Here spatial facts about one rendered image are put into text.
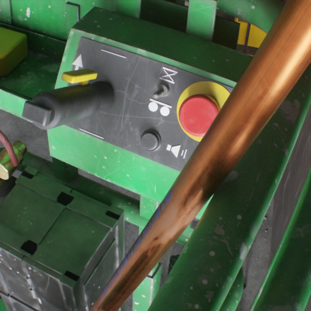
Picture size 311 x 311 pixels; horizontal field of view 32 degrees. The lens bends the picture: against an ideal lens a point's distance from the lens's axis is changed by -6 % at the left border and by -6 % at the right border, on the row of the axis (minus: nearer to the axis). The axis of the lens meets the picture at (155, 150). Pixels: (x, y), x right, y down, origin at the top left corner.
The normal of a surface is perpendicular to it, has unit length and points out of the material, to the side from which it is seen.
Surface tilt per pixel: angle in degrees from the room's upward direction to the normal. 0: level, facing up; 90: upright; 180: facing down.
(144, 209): 90
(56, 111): 53
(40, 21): 90
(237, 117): 87
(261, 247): 0
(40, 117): 58
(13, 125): 0
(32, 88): 0
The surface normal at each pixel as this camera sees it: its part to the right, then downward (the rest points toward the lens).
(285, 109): 0.19, -0.61
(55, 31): -0.44, 0.65
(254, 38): -0.18, 0.73
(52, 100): -0.07, -0.07
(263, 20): -0.80, 0.29
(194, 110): -0.35, 0.19
